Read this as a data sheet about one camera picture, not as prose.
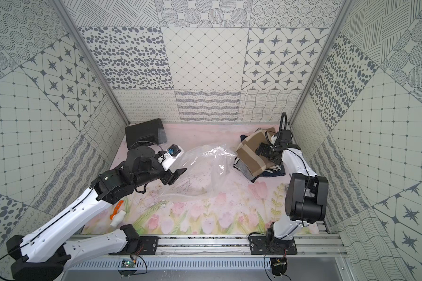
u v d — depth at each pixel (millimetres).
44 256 391
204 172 978
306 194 477
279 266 726
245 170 907
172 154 554
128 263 716
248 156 912
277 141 721
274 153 782
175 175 585
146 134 1074
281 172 943
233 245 761
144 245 731
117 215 791
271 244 679
